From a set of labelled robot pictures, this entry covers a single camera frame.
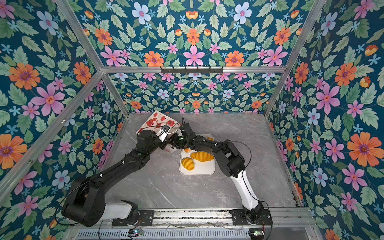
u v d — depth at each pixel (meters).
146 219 0.73
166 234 0.70
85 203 0.42
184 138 0.79
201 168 0.90
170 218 0.75
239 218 0.72
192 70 0.91
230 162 0.58
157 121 0.96
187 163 0.88
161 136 0.73
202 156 0.91
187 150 0.96
